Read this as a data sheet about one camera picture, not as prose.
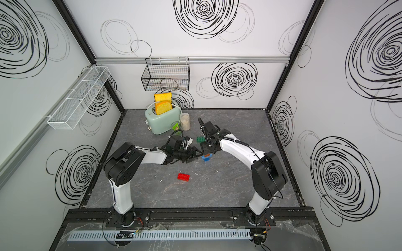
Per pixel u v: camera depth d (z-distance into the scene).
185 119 1.02
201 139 1.02
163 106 0.94
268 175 0.45
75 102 0.76
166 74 1.24
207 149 0.77
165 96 0.99
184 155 0.83
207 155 0.90
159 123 0.98
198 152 0.87
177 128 1.02
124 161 0.53
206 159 0.92
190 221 0.73
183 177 0.85
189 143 0.89
